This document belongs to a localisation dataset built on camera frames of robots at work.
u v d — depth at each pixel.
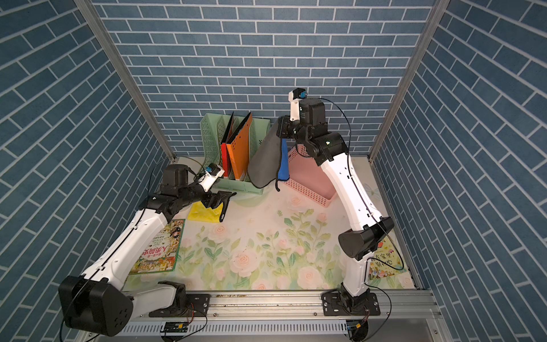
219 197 0.70
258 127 1.02
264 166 0.83
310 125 0.52
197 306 0.74
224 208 0.99
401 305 0.75
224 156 0.88
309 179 1.07
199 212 0.95
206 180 0.67
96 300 0.38
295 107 0.61
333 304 0.74
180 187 0.61
